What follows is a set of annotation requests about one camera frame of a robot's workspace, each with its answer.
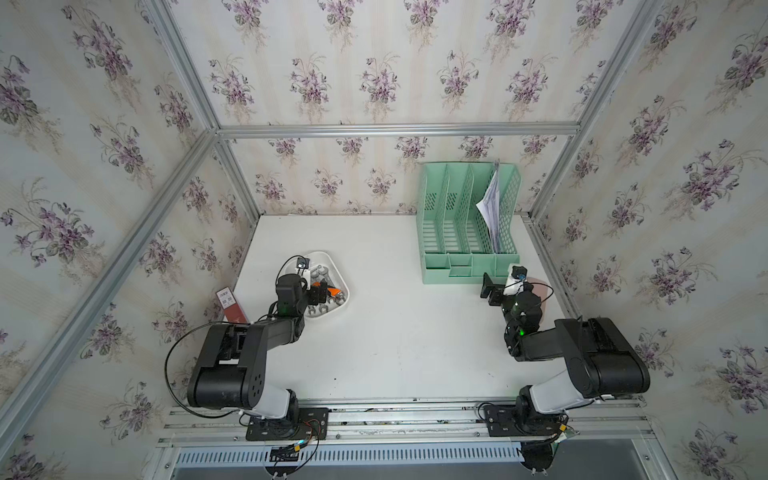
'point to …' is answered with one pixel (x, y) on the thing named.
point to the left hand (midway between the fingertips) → (310, 279)
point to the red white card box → (232, 309)
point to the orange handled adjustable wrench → (335, 292)
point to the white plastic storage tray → (321, 267)
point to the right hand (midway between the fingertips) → (505, 275)
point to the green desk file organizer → (454, 239)
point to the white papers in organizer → (489, 203)
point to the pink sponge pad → (540, 288)
